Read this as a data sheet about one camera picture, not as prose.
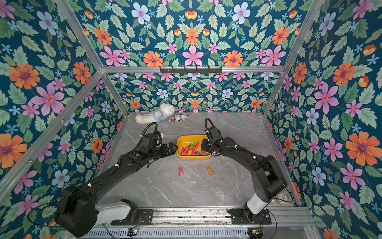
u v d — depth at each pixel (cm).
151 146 65
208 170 89
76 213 40
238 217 73
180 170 90
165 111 111
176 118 114
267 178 45
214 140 68
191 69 93
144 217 73
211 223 72
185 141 101
